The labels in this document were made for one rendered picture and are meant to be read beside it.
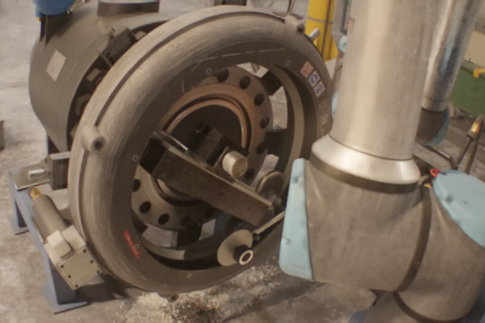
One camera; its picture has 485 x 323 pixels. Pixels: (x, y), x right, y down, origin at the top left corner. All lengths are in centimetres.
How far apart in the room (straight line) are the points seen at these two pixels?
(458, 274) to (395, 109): 24
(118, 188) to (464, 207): 65
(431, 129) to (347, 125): 35
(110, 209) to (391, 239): 59
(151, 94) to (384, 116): 49
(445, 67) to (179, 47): 50
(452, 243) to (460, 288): 8
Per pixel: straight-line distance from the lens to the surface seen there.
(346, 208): 53
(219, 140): 94
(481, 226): 57
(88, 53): 127
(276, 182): 130
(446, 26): 74
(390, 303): 70
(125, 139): 89
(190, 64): 91
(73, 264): 104
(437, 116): 84
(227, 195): 109
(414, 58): 53
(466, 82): 423
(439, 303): 64
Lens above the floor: 114
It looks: 27 degrees down
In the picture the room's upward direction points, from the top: 9 degrees clockwise
